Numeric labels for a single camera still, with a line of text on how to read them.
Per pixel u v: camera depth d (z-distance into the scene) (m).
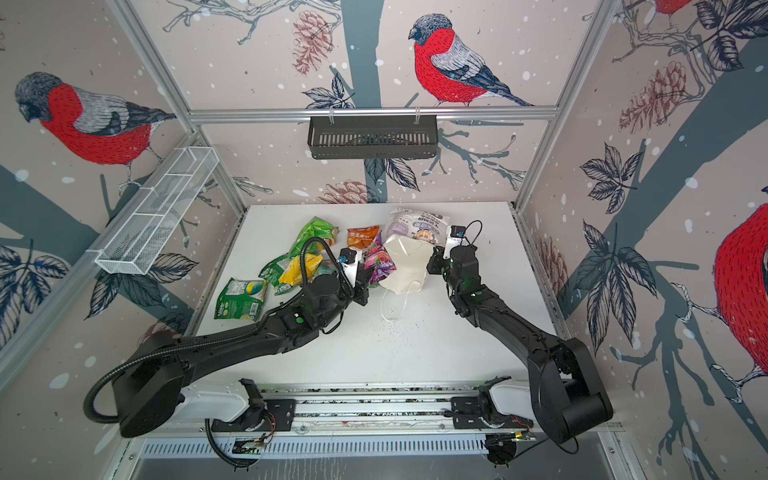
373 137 1.05
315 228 1.00
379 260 0.74
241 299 0.91
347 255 0.66
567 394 0.41
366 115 0.92
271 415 0.73
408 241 0.81
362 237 1.06
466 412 0.73
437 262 0.76
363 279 0.69
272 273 0.97
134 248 0.70
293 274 0.92
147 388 0.41
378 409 1.48
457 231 0.73
